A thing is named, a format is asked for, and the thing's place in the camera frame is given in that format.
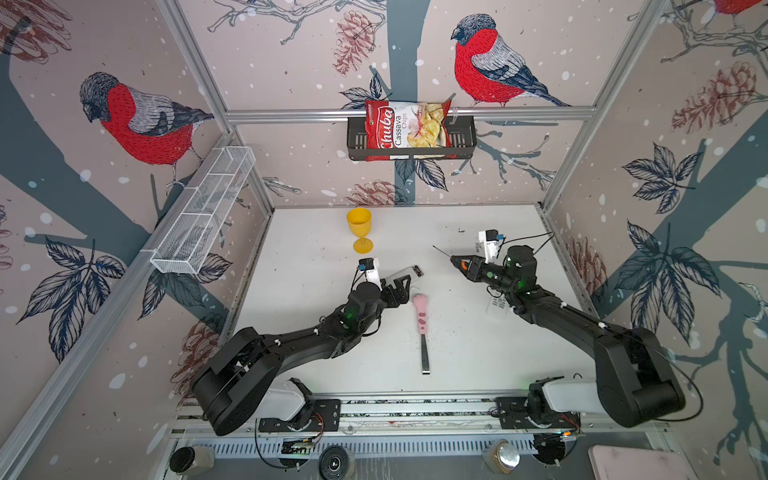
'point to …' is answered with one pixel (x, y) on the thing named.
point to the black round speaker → (333, 462)
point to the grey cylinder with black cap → (189, 460)
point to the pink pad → (628, 463)
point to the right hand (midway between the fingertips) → (449, 264)
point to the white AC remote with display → (414, 272)
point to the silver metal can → (501, 457)
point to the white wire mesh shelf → (185, 242)
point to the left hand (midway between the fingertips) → (401, 281)
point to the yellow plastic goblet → (360, 219)
